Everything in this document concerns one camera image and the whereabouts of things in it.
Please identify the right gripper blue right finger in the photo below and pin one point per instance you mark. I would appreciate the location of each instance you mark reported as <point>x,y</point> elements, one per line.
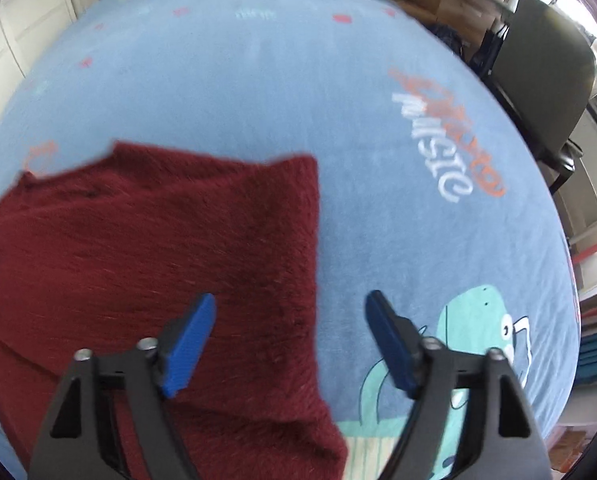
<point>499,436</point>

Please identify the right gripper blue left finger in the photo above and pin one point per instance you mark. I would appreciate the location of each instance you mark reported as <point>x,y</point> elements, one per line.
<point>79,437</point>

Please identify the dark red knit sweater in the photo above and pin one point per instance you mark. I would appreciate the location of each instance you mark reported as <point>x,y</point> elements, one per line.
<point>106,254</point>

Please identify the blue cartoon print bedsheet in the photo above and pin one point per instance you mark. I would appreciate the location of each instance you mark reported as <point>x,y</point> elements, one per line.
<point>427,191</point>

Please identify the dark grey office chair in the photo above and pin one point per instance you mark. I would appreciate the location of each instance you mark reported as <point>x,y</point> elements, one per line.
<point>541,69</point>

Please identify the dark bag on floor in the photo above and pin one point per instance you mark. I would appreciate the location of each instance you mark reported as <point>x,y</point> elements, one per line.
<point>448,36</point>

